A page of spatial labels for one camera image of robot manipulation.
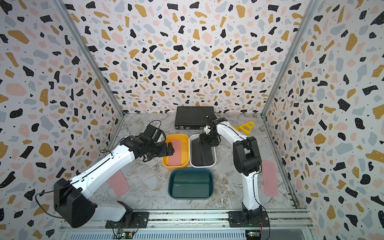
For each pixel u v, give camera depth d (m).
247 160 0.55
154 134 0.63
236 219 0.74
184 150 0.99
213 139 0.84
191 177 0.85
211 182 0.84
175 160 0.94
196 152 0.93
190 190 0.79
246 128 1.13
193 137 1.00
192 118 1.22
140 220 0.74
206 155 0.92
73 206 0.39
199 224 0.73
